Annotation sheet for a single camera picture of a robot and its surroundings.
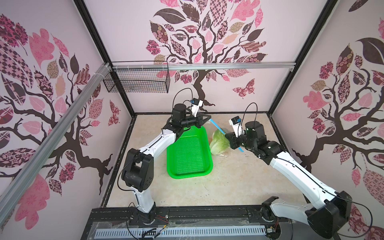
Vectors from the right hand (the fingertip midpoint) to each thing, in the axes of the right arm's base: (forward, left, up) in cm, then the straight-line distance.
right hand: (228, 132), depth 76 cm
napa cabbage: (-2, +3, -8) cm, 9 cm away
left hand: (+9, +9, +3) cm, 13 cm away
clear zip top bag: (+4, +8, 0) cm, 9 cm away
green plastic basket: (0, +21, -24) cm, 32 cm away
